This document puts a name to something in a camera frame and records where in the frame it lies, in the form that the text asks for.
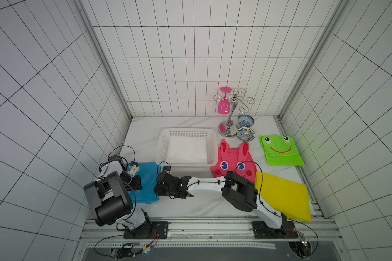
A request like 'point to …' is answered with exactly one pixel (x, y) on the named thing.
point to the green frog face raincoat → (280, 150)
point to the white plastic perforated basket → (194, 170)
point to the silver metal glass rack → (227, 129)
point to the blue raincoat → (148, 172)
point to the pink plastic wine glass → (224, 106)
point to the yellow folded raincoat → (288, 197)
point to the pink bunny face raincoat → (234, 160)
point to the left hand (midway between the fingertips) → (134, 190)
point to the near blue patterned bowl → (245, 134)
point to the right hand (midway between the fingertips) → (149, 197)
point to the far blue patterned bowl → (245, 120)
